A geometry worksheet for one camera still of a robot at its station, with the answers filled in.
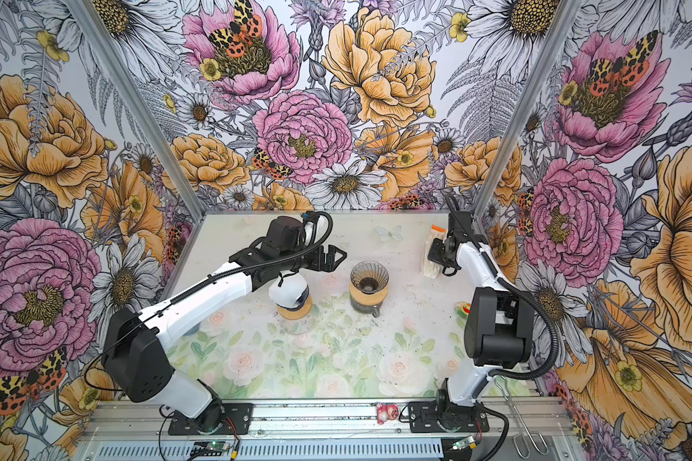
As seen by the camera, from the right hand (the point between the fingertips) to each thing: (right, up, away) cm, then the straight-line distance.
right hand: (436, 262), depth 93 cm
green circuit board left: (-59, -43, -21) cm, 76 cm away
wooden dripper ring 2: (-41, -13, -12) cm, 45 cm away
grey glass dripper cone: (-21, -4, -3) cm, 22 cm away
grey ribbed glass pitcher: (-22, -15, -1) cm, 26 cm away
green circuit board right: (+2, -42, -21) cm, 47 cm away
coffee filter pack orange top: (0, -3, +8) cm, 9 cm away
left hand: (-32, +1, -12) cm, 34 cm away
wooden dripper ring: (-22, -10, -7) cm, 25 cm away
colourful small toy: (+8, -15, 0) cm, 17 cm away
